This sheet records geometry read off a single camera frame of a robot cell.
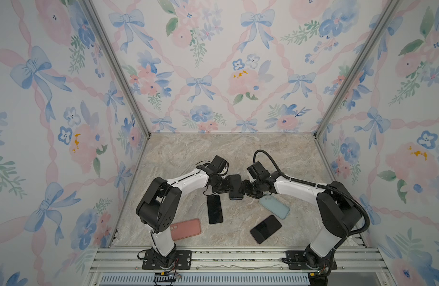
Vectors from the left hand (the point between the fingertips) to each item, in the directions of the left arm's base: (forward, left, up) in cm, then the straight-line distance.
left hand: (233, 188), depth 89 cm
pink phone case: (-18, +23, -7) cm, 29 cm away
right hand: (0, -3, -2) cm, 4 cm away
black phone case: (-2, -1, -1) cm, 2 cm away
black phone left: (-9, +10, -4) cm, 14 cm away
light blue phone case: (-6, -20, -7) cm, 22 cm away
